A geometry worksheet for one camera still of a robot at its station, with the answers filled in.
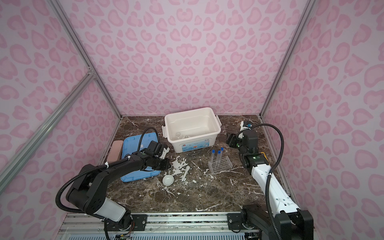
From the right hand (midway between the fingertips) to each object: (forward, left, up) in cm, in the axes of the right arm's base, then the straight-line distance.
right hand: (233, 132), depth 80 cm
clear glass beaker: (+7, +27, -14) cm, 31 cm away
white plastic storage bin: (+19, +24, -23) cm, 38 cm away
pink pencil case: (0, +73, -21) cm, 76 cm away
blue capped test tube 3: (+3, +3, -24) cm, 24 cm away
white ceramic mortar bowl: (-19, +36, -21) cm, 46 cm away
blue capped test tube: (+2, +9, -25) cm, 26 cm away
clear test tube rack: (-8, +4, -22) cm, 24 cm away
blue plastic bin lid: (+6, +66, -23) cm, 70 cm away
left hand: (-10, +35, -18) cm, 40 cm away
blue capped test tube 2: (-6, +7, -18) cm, 20 cm away
